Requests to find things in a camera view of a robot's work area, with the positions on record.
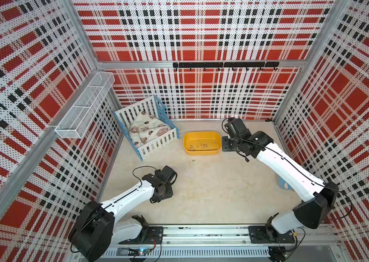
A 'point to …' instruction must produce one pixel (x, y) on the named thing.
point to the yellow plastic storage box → (202, 143)
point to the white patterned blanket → (146, 128)
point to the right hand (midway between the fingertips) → (228, 142)
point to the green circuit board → (140, 252)
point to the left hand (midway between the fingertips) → (168, 194)
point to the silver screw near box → (192, 160)
